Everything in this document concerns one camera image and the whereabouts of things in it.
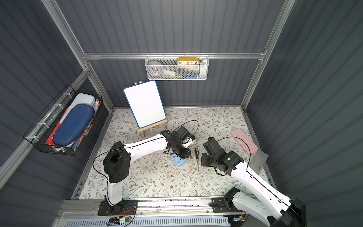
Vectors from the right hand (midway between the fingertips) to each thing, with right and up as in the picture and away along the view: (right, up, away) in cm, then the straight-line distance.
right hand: (206, 157), depth 78 cm
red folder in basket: (-75, +12, -12) cm, 77 cm away
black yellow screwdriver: (-4, 0, +15) cm, 16 cm away
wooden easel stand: (-42, +15, +20) cm, 49 cm away
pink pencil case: (+28, +12, +25) cm, 40 cm away
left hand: (-9, -2, +6) cm, 11 cm away
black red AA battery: (-8, -3, +13) cm, 16 cm away
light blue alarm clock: (-17, -5, +9) cm, 20 cm away
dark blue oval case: (-65, +20, -10) cm, 69 cm away
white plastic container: (-71, +33, +1) cm, 78 cm away
